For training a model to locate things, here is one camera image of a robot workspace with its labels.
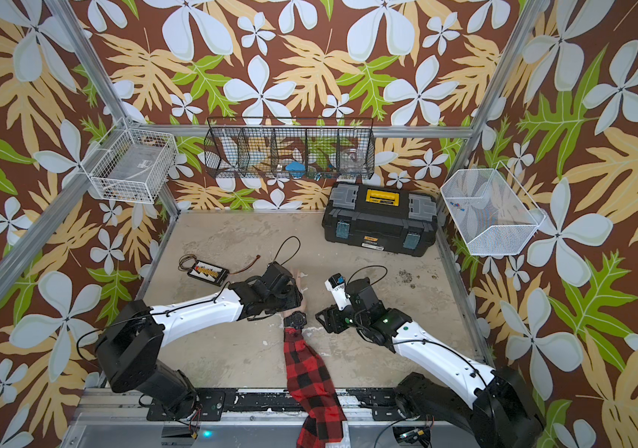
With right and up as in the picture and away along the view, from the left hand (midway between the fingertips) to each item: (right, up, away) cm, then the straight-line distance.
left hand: (300, 295), depth 87 cm
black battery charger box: (-34, +6, +12) cm, 36 cm away
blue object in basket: (-2, +43, +7) cm, 44 cm away
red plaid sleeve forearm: (+4, -23, -11) cm, 26 cm away
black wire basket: (-4, +50, +11) cm, 52 cm away
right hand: (+7, -3, -6) cm, 10 cm away
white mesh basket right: (+59, +26, -3) cm, 65 cm away
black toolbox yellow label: (+28, +25, +8) cm, 39 cm away
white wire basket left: (-52, +41, -2) cm, 67 cm away
